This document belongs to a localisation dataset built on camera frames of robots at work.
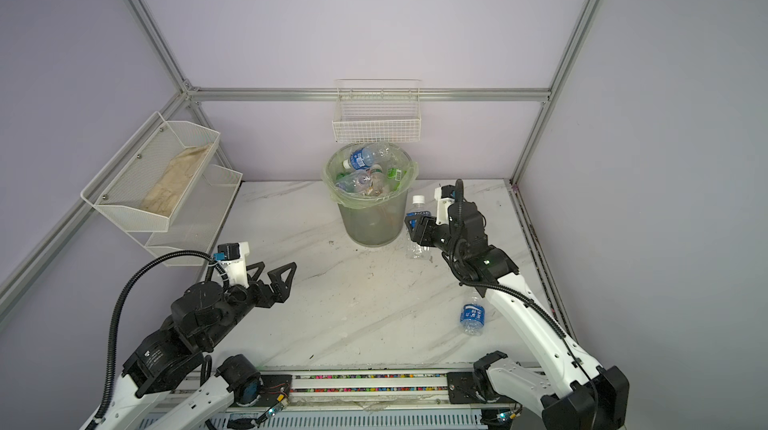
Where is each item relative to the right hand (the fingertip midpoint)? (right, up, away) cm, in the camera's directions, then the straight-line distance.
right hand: (411, 218), depth 73 cm
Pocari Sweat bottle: (+2, +2, 0) cm, 3 cm away
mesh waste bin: (-10, -3, +20) cm, 22 cm away
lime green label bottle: (-4, +13, +15) cm, 21 cm away
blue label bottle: (+17, -27, +7) cm, 33 cm away
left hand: (-30, -11, -7) cm, 33 cm away
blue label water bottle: (-15, +17, +16) cm, 28 cm away
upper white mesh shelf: (-70, +11, +6) cm, 71 cm away
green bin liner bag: (-17, +5, +6) cm, 18 cm away
